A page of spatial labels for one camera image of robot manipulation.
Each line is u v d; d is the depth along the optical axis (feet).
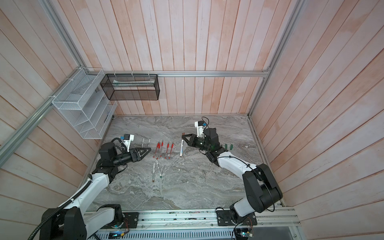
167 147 3.32
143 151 3.31
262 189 1.44
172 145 3.38
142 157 2.31
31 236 1.16
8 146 1.69
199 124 2.54
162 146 3.32
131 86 3.45
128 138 2.40
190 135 2.55
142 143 3.38
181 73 3.14
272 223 2.40
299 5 2.22
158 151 3.23
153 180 2.84
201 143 2.40
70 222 1.35
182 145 2.67
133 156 2.30
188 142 2.45
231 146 3.32
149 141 3.41
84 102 2.51
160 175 2.89
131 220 2.40
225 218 2.40
